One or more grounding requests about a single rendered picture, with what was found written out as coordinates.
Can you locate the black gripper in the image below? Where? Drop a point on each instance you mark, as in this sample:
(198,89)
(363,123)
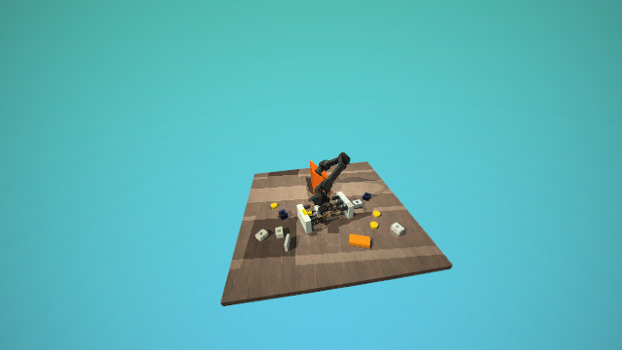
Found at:
(323,207)

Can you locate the orange rectangular bar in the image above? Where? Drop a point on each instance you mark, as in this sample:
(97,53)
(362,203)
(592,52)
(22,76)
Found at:
(359,241)

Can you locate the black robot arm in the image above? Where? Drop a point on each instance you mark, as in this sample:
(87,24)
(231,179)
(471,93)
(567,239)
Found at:
(342,160)

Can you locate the white rectangular block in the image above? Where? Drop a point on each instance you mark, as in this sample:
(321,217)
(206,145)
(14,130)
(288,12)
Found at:
(261,235)

